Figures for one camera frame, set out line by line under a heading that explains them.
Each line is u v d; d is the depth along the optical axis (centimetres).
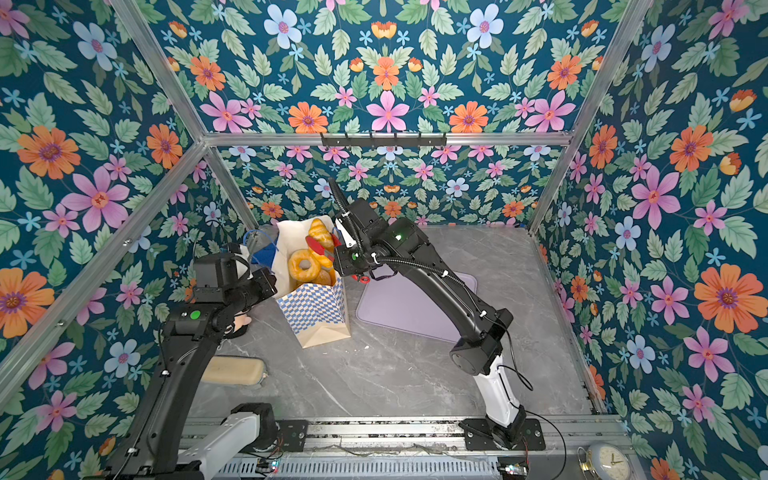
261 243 115
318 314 80
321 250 74
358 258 58
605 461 67
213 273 51
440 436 75
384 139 93
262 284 64
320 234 77
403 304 96
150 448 38
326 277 97
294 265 91
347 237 55
